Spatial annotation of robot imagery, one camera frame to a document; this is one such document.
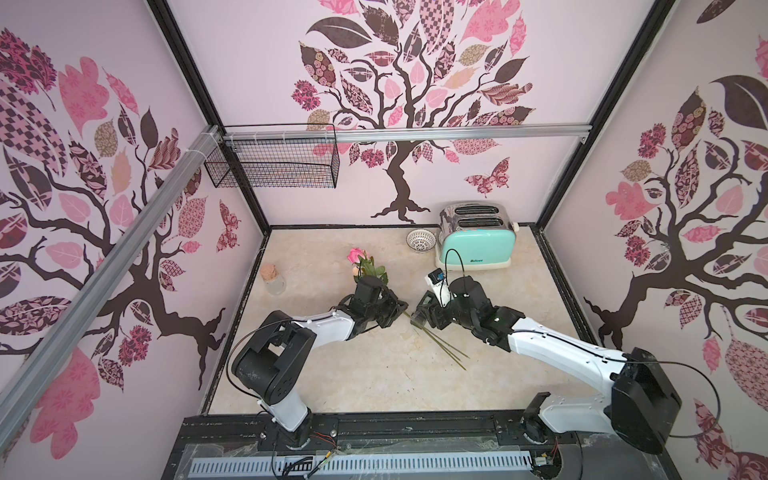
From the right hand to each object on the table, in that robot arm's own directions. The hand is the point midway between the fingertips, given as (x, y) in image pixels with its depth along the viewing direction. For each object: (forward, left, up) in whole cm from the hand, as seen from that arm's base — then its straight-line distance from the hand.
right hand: (427, 298), depth 82 cm
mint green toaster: (+23, -18, +1) cm, 29 cm away
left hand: (+1, +4, -8) cm, 9 cm away
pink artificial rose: (+12, +17, -1) cm, 21 cm away
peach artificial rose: (-12, -5, -6) cm, 14 cm away
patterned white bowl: (+34, -2, -13) cm, 37 cm away
